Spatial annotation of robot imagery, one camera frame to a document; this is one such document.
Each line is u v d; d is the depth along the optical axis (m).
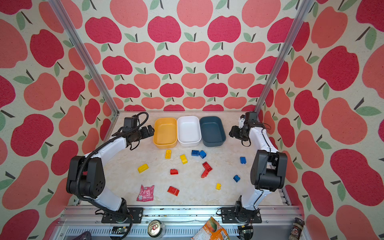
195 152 0.96
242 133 0.78
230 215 0.73
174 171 0.88
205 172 0.87
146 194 0.80
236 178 0.84
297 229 0.68
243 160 0.95
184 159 0.95
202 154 0.96
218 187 0.83
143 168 0.89
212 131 1.08
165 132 1.07
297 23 0.75
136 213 0.76
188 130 1.08
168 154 0.96
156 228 0.62
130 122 0.72
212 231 0.68
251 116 0.73
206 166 0.90
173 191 0.81
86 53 0.87
